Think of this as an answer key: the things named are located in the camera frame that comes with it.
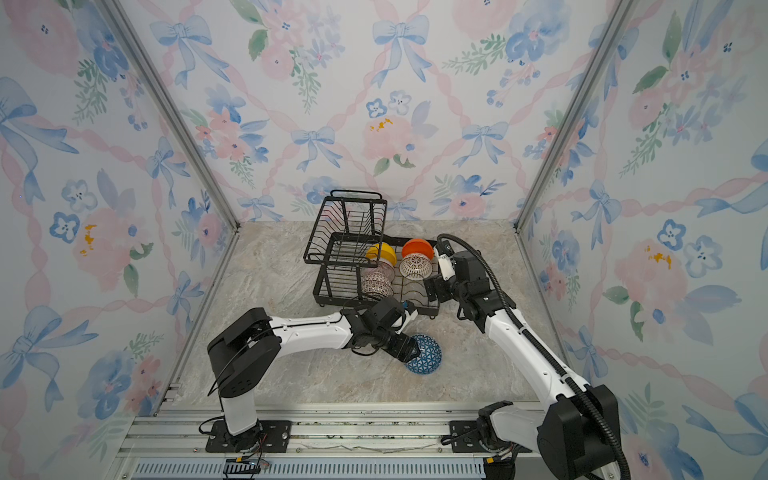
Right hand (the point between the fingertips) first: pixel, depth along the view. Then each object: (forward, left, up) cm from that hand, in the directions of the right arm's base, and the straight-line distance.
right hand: (443, 271), depth 83 cm
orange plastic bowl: (+19, +5, -10) cm, 22 cm away
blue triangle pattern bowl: (-17, +3, -17) cm, 25 cm away
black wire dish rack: (+26, +32, -8) cm, 42 cm away
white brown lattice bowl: (+13, +6, -15) cm, 21 cm away
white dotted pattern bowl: (+5, +20, -15) cm, 25 cm away
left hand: (-16, +8, -14) cm, 23 cm away
